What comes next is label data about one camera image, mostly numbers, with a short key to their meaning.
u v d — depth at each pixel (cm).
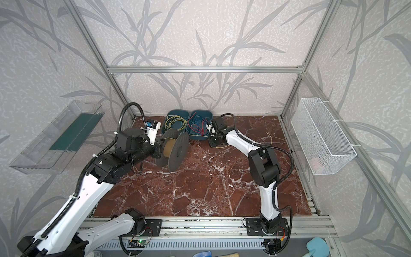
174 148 72
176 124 116
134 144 48
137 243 72
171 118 114
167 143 71
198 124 113
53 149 64
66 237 38
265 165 53
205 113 117
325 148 61
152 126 57
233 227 75
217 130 75
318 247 70
